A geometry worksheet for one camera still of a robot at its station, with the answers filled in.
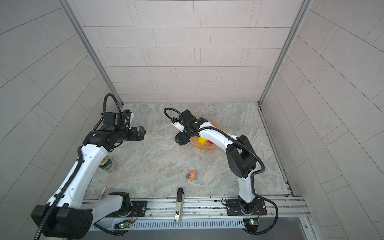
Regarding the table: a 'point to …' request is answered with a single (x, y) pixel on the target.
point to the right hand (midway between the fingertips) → (182, 134)
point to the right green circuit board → (251, 222)
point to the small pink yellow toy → (191, 175)
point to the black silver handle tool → (179, 202)
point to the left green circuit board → (122, 224)
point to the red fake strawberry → (210, 142)
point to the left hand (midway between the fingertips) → (141, 129)
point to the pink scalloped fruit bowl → (208, 147)
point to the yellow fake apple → (202, 141)
